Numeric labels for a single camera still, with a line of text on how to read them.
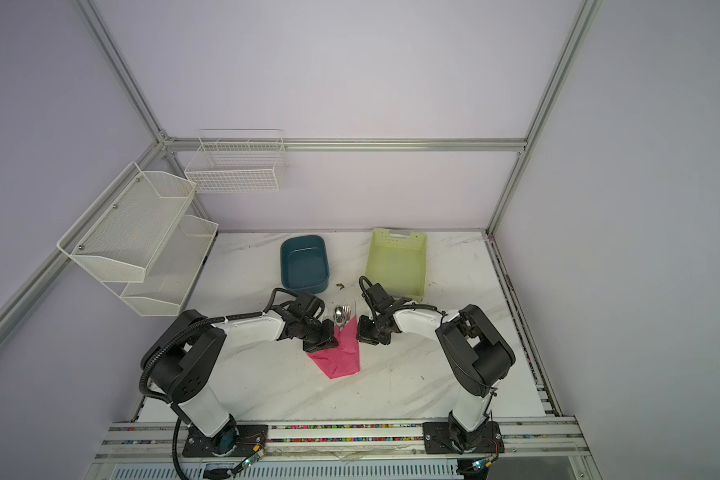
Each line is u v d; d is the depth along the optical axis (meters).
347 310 0.98
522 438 0.76
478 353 0.48
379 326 0.69
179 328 0.50
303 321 0.75
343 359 0.86
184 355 0.49
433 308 0.57
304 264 1.08
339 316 0.95
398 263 1.11
